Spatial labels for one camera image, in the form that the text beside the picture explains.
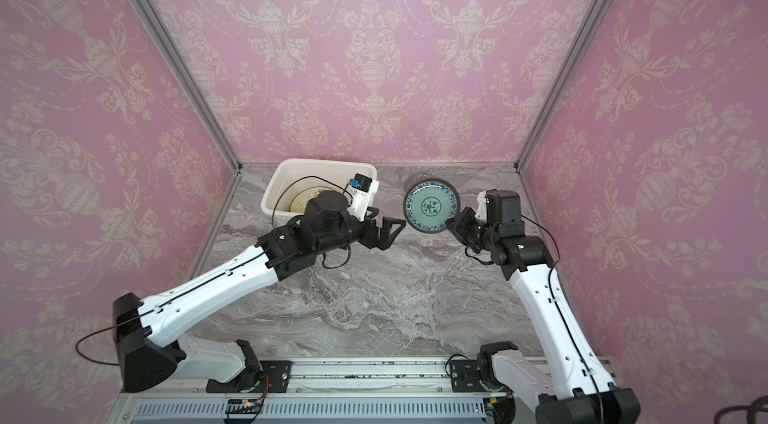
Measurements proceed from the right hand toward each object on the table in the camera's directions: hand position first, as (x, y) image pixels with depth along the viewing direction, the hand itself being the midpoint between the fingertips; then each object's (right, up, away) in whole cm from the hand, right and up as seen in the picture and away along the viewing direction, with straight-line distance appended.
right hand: (445, 219), depth 75 cm
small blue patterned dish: (-4, +4, +3) cm, 6 cm away
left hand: (-13, +1, -7) cm, 15 cm away
